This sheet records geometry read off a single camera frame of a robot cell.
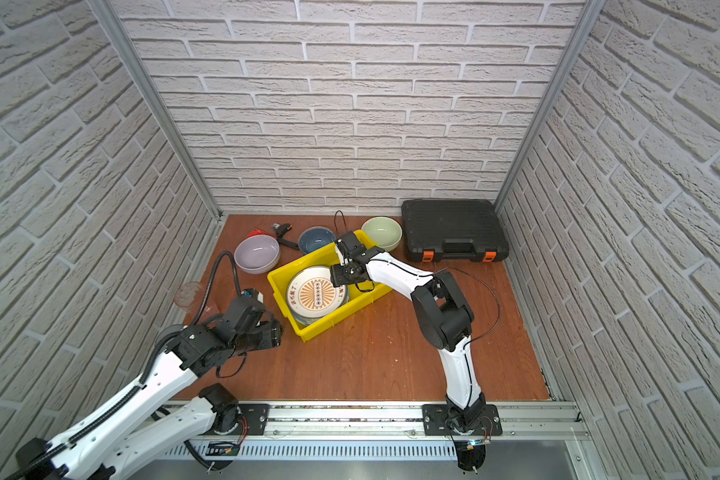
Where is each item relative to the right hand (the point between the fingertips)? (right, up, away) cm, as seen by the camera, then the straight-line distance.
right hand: (339, 275), depth 94 cm
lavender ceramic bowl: (-31, +6, +11) cm, 34 cm away
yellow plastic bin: (-5, +6, +6) cm, 10 cm away
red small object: (-34, +15, +19) cm, 41 cm away
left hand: (-15, -12, -17) cm, 25 cm away
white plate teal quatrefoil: (-9, -13, -4) cm, 17 cm away
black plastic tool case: (+34, +15, +13) cm, 40 cm away
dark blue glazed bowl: (-10, +13, +13) cm, 21 cm away
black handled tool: (-25, +15, +19) cm, 35 cm away
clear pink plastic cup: (-48, -7, -1) cm, 48 cm away
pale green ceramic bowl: (+16, +14, +16) cm, 27 cm away
